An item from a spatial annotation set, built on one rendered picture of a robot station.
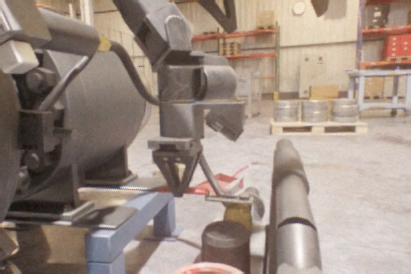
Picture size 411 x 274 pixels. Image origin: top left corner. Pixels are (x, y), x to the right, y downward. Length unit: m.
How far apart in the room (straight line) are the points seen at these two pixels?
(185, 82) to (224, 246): 0.26
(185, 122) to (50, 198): 0.75
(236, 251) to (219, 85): 0.28
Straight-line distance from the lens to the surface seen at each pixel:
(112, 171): 1.39
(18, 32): 0.58
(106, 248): 0.96
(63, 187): 1.09
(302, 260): 0.18
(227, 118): 0.45
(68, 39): 0.72
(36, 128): 0.68
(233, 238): 0.30
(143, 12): 0.49
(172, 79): 0.46
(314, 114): 4.49
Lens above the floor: 0.64
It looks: 9 degrees down
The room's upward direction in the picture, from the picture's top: 2 degrees counter-clockwise
